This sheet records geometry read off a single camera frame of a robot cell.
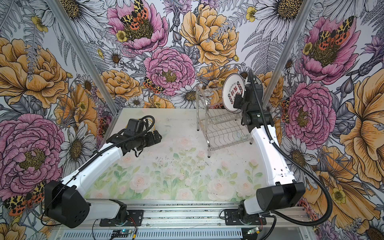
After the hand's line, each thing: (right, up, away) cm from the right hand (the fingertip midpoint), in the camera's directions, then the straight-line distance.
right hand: (241, 99), depth 73 cm
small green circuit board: (-57, -63, -2) cm, 85 cm away
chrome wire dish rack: (-4, -15, +32) cm, 35 cm away
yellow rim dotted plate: (-44, -11, -3) cm, 45 cm away
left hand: (-45, -23, +9) cm, 51 cm away
